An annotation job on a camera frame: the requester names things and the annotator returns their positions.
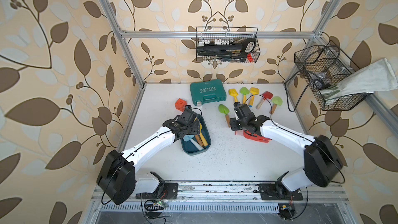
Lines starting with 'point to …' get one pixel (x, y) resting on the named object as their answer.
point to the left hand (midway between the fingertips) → (194, 125)
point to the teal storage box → (188, 148)
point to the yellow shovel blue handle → (233, 92)
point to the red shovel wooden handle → (267, 95)
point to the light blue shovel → (189, 137)
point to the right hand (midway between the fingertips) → (233, 122)
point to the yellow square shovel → (202, 139)
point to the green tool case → (207, 91)
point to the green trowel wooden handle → (275, 100)
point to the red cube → (180, 104)
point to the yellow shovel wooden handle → (254, 91)
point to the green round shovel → (225, 110)
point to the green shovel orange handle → (244, 91)
